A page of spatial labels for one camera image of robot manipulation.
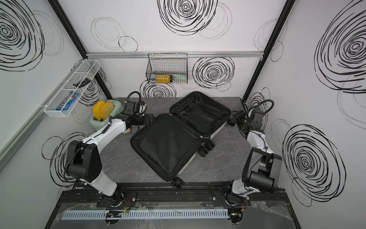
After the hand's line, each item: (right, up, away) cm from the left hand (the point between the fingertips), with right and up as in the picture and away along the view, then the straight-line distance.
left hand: (149, 119), depth 91 cm
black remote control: (-35, +22, -10) cm, 42 cm away
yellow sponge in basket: (+9, +25, -3) cm, 27 cm away
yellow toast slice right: (-26, +6, -4) cm, 26 cm away
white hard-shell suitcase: (+13, -14, -6) cm, 21 cm away
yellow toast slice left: (-30, +6, -5) cm, 32 cm away
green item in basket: (+20, +25, -4) cm, 32 cm away
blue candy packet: (-37, +10, -19) cm, 43 cm away
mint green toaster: (-22, +6, +3) cm, 23 cm away
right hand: (+55, +3, -3) cm, 55 cm away
